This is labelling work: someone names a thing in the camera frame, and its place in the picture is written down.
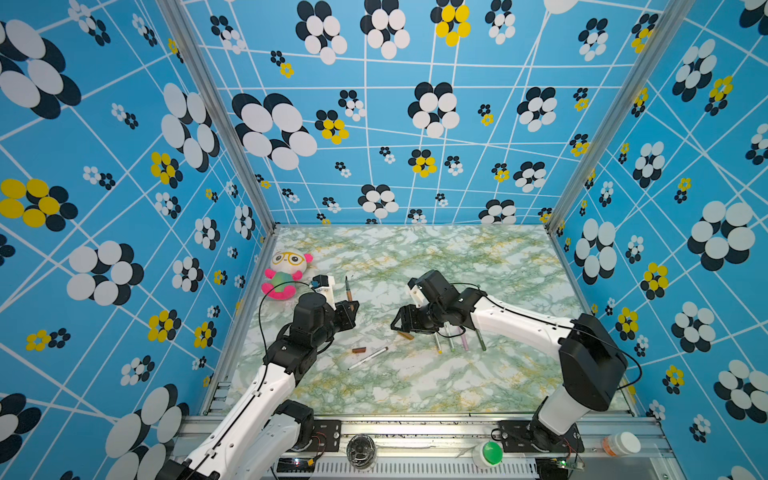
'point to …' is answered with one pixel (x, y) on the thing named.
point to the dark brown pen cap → (359, 350)
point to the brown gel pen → (348, 290)
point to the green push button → (488, 454)
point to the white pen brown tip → (368, 358)
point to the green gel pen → (481, 340)
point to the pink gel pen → (464, 342)
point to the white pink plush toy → (286, 269)
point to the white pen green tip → (453, 347)
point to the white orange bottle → (620, 444)
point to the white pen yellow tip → (438, 344)
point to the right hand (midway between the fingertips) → (398, 330)
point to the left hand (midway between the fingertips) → (359, 302)
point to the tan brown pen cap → (406, 335)
